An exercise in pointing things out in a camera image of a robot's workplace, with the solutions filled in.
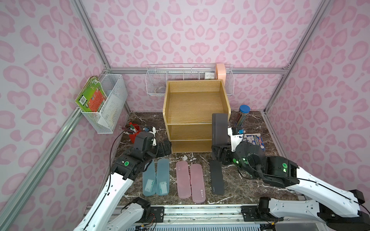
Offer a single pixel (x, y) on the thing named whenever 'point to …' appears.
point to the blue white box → (256, 138)
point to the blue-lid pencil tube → (244, 109)
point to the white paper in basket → (112, 112)
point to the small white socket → (209, 75)
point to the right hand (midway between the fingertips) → (215, 148)
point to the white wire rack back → (156, 76)
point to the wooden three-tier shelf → (187, 112)
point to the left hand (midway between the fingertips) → (164, 142)
